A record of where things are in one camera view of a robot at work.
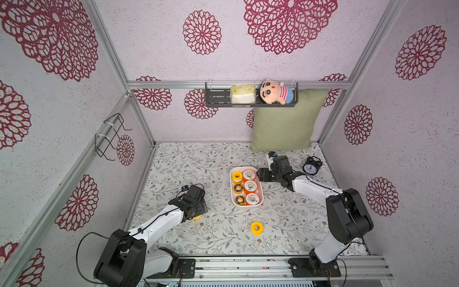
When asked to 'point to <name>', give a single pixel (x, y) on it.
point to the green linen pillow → (288, 128)
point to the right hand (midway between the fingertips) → (261, 170)
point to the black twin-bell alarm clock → (311, 165)
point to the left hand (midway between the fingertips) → (196, 209)
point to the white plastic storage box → (259, 191)
